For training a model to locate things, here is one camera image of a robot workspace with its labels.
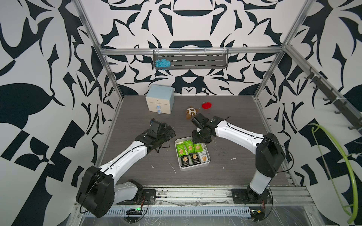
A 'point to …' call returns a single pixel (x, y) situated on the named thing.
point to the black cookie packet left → (185, 161)
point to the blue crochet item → (163, 64)
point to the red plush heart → (207, 105)
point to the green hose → (355, 213)
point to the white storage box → (180, 165)
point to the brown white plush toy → (191, 111)
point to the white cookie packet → (202, 157)
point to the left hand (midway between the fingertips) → (167, 131)
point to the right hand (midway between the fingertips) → (193, 138)
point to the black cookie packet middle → (195, 158)
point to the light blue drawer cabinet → (160, 99)
